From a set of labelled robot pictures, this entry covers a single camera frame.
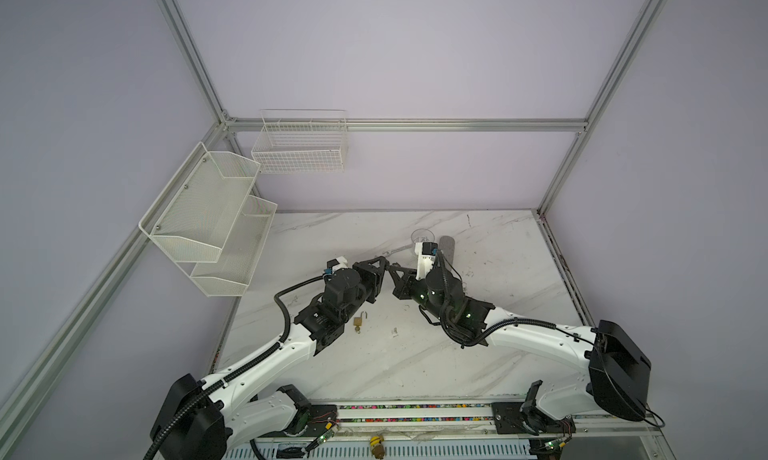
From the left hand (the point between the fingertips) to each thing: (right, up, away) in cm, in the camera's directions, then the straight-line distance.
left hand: (390, 262), depth 75 cm
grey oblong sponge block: (+21, +3, +32) cm, 38 cm away
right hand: (-2, -2, -1) cm, 3 cm away
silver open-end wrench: (-1, +1, +32) cm, 33 cm away
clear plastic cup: (+11, +7, +33) cm, 36 cm away
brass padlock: (-10, -20, +16) cm, 27 cm away
